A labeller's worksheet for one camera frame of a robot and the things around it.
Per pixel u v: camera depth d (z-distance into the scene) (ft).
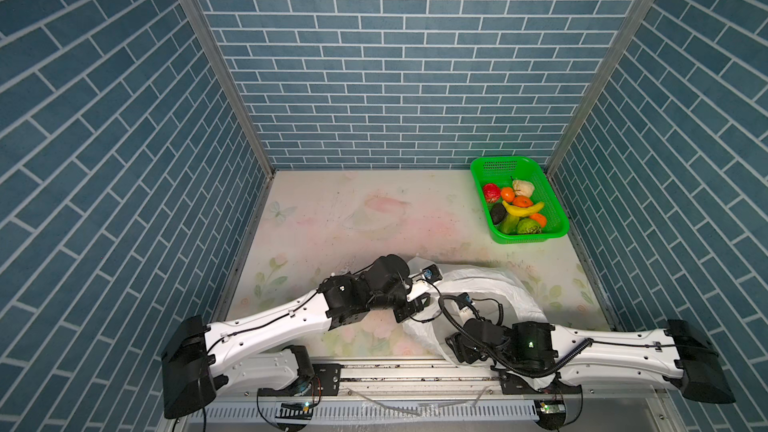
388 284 1.77
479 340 1.85
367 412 2.53
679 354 1.48
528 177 3.62
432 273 1.96
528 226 3.16
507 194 3.55
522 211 3.30
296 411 2.37
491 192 3.55
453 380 2.47
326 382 2.41
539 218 3.34
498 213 3.34
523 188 3.55
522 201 3.47
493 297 2.25
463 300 2.31
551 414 2.42
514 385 2.38
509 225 3.25
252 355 1.42
